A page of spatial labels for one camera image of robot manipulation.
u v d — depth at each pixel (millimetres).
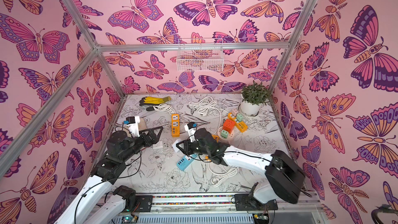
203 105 1119
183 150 723
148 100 1132
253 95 922
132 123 637
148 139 636
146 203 734
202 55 955
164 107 1097
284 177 421
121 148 541
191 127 715
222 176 795
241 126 992
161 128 695
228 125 925
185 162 844
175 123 1001
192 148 695
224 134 907
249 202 730
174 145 768
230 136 947
